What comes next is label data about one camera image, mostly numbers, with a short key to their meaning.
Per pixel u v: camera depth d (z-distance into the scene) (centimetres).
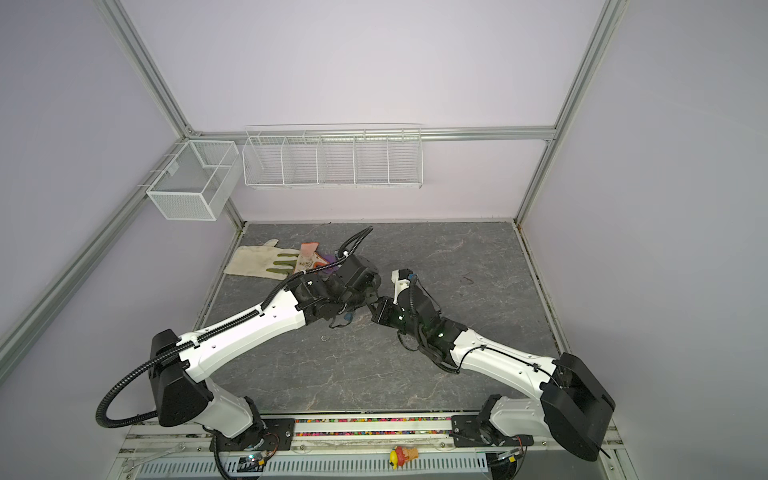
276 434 74
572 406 41
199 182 100
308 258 108
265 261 108
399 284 72
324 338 89
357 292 58
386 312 68
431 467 71
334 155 99
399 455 68
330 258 110
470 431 74
